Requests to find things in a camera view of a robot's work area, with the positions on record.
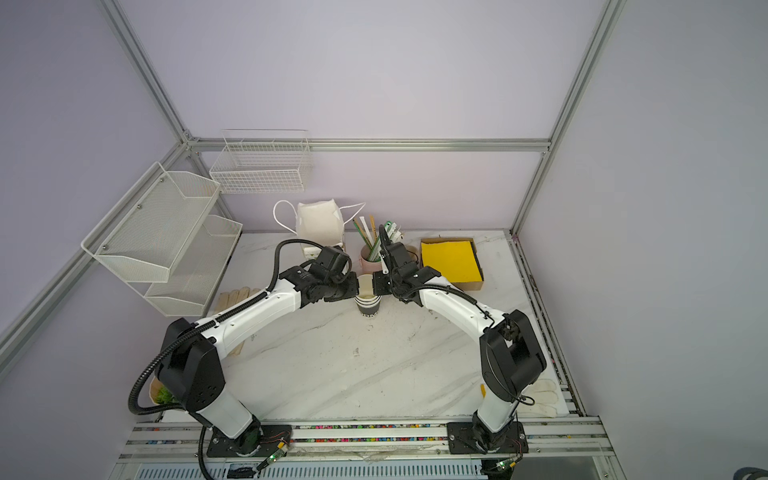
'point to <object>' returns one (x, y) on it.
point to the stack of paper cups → (368, 305)
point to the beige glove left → (227, 299)
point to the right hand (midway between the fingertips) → (373, 280)
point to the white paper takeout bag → (320, 224)
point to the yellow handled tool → (483, 390)
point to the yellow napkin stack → (454, 260)
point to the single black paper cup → (365, 285)
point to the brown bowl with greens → (159, 393)
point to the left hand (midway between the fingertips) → (356, 289)
